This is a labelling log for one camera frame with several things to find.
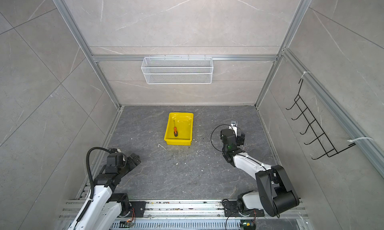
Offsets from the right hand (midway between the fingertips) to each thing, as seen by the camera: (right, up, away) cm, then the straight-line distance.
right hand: (233, 129), depth 89 cm
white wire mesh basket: (-36, +40, +11) cm, 55 cm away
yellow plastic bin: (-32, +3, +21) cm, 39 cm away
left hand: (-60, -16, -6) cm, 62 cm away
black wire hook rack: (+32, -5, -29) cm, 43 cm away
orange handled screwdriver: (-38, -2, +14) cm, 40 cm away
